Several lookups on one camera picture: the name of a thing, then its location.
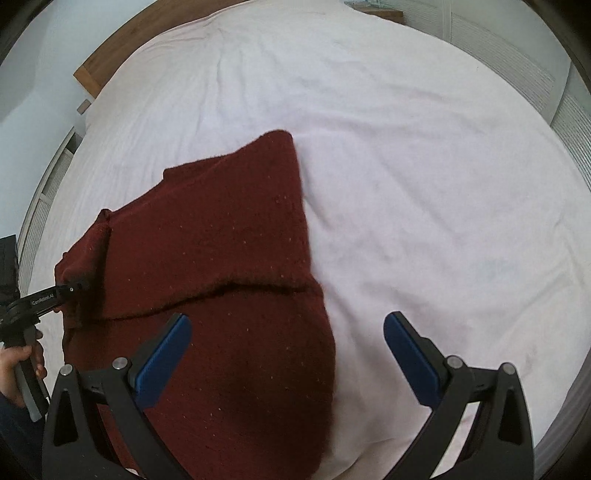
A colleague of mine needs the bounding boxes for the dark red knit sweater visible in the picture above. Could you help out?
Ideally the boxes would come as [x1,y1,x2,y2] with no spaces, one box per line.
[55,130,335,479]

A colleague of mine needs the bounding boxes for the person's left hand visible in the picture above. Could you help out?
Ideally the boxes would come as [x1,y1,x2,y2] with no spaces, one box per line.
[0,327,48,409]

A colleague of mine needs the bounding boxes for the white bed sheet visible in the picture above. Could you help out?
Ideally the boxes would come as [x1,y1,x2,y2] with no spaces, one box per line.
[31,1,590,478]

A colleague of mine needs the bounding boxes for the wooden headboard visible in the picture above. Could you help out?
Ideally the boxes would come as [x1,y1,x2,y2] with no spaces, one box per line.
[73,0,240,98]

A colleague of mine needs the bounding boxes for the white louvered wardrobe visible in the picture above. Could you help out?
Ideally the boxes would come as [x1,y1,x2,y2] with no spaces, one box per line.
[368,0,591,195]

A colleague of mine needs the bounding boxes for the wooden nightstand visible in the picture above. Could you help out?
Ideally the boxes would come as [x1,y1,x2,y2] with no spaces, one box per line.
[345,1,406,25]

